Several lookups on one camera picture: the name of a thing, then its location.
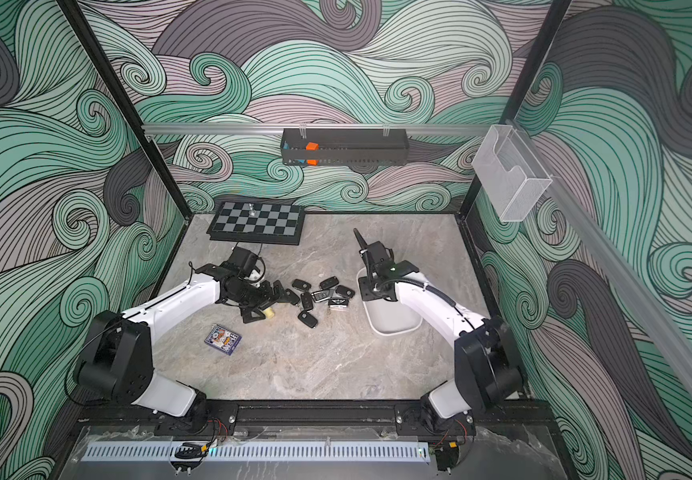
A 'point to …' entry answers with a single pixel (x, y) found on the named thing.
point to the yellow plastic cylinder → (269, 313)
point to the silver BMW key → (321, 295)
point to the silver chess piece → (252, 212)
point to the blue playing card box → (223, 339)
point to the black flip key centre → (307, 301)
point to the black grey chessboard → (264, 222)
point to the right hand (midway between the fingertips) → (375, 288)
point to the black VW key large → (291, 297)
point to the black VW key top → (303, 285)
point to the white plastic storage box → (385, 317)
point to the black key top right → (327, 283)
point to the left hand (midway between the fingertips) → (280, 304)
